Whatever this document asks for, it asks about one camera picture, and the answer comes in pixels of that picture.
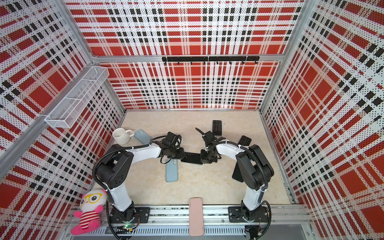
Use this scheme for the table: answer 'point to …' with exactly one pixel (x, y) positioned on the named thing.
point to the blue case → (144, 138)
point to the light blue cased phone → (171, 170)
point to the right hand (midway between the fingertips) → (203, 164)
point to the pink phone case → (196, 221)
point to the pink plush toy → (91, 205)
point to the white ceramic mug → (121, 136)
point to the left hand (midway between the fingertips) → (184, 157)
